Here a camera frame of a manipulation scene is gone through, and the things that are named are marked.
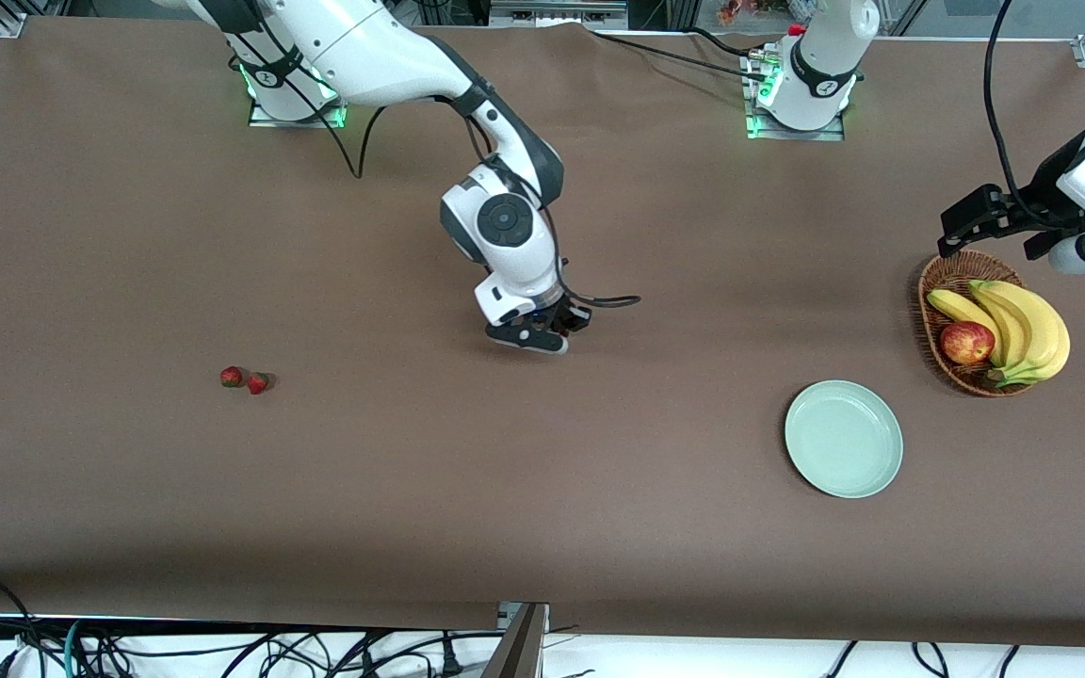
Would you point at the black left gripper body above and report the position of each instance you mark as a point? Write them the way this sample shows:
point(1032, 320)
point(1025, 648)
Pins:
point(1042, 202)

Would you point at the red toy strawberry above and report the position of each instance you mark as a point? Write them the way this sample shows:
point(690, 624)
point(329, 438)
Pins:
point(232, 377)
point(258, 383)

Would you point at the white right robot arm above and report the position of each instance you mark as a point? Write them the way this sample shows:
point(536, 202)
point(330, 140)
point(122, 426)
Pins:
point(364, 47)

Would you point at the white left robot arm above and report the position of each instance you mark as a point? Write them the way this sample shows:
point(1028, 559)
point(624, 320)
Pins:
point(820, 66)

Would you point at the pale green round plate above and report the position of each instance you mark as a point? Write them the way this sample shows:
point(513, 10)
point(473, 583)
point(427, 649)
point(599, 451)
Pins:
point(844, 452)

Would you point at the brown wicker basket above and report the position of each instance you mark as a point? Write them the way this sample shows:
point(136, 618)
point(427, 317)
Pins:
point(952, 273)

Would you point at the small yellow banana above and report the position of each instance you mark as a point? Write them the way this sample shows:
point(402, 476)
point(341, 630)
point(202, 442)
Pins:
point(957, 306)

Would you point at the yellow banana bunch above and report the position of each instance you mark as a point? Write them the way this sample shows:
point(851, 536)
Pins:
point(1056, 339)

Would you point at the red apple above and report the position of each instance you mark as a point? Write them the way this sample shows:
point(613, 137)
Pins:
point(966, 344)

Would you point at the table cover cloth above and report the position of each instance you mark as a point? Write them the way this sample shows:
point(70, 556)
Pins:
point(542, 518)

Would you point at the grey metal box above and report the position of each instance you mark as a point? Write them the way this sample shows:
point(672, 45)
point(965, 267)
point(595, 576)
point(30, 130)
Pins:
point(552, 14)

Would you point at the colourful toy pile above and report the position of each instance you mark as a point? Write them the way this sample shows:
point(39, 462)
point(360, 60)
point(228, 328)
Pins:
point(736, 11)

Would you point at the aluminium camera post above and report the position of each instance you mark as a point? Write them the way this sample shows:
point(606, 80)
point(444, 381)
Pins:
point(519, 650)

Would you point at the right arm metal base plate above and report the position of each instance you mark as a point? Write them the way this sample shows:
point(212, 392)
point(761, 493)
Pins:
point(265, 118)

